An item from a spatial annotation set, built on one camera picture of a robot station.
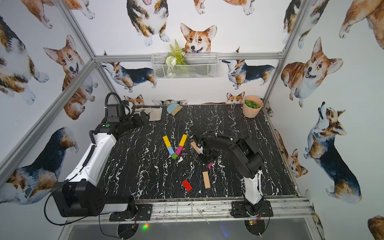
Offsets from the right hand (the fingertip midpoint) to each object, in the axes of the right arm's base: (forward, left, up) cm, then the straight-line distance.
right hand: (207, 161), depth 90 cm
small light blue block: (+8, +24, 0) cm, 25 cm away
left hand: (+16, +34, +25) cm, 45 cm away
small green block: (+4, +20, 0) cm, 21 cm away
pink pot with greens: (+38, -32, +9) cm, 51 cm away
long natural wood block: (+10, +8, 0) cm, 13 cm away
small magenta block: (-2, -1, 0) cm, 2 cm away
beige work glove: (+39, +40, 0) cm, 56 cm away
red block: (-14, +12, 0) cm, 18 cm away
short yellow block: (+14, +27, 0) cm, 30 cm away
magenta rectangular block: (+8, +18, 0) cm, 20 cm away
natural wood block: (-10, +1, 0) cm, 10 cm away
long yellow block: (+15, +16, 0) cm, 22 cm away
